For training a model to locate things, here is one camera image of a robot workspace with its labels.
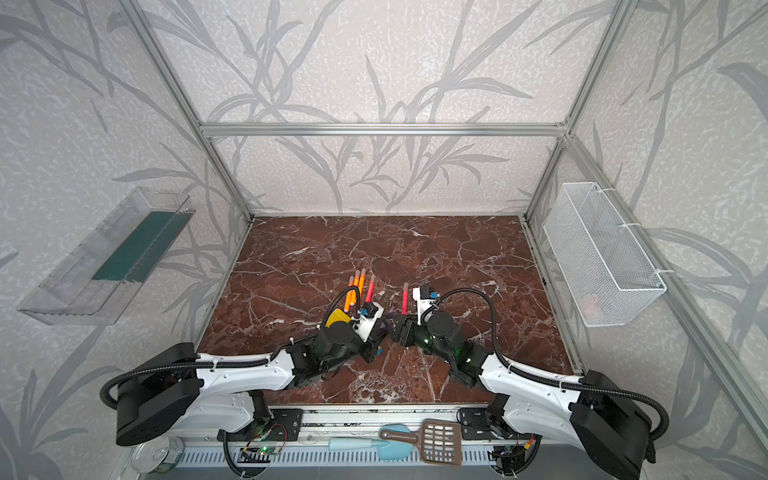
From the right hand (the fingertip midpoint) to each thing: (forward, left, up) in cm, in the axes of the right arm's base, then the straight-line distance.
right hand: (389, 309), depth 77 cm
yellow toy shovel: (+5, +17, -15) cm, 23 cm away
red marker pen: (+11, +8, -15) cm, 20 cm away
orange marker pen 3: (+19, +11, -16) cm, 27 cm away
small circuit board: (-29, +28, -15) cm, 43 cm away
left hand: (-1, -1, -4) cm, 5 cm away
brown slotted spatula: (-27, -13, -16) cm, 34 cm away
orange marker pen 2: (+17, +12, -16) cm, 26 cm away
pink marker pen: (+11, -4, -16) cm, 20 cm away
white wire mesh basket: (-2, -46, +18) cm, 50 cm away
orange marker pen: (+13, +15, -15) cm, 25 cm away
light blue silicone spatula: (-29, 0, -15) cm, 33 cm away
